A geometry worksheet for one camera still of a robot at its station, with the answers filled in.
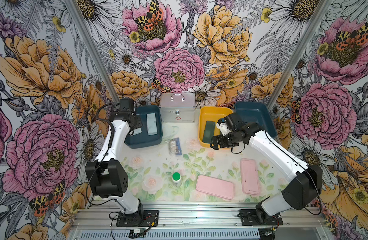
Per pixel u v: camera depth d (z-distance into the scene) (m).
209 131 1.05
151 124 1.12
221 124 0.75
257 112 1.19
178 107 1.08
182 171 0.91
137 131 0.83
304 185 0.41
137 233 0.72
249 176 0.86
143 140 1.08
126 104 0.66
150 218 0.74
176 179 0.78
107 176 0.45
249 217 0.74
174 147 0.99
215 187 0.81
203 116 1.16
